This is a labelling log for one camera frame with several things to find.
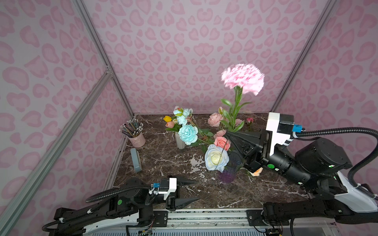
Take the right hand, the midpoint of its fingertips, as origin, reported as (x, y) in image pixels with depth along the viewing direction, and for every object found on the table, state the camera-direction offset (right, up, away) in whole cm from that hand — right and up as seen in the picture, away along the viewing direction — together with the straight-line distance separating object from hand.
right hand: (225, 139), depth 37 cm
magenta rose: (+34, +7, +74) cm, 82 cm away
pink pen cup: (-44, -7, +59) cm, 74 cm away
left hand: (-7, -17, +10) cm, 21 cm away
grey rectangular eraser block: (-43, -18, +53) cm, 71 cm away
